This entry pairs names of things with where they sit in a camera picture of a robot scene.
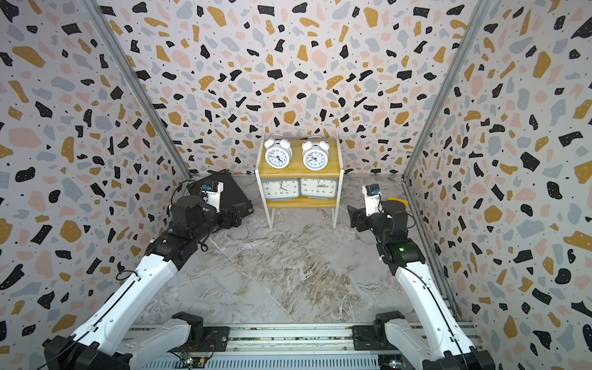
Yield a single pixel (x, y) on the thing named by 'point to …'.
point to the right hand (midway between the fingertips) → (359, 203)
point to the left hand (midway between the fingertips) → (235, 203)
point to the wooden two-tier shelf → (297, 168)
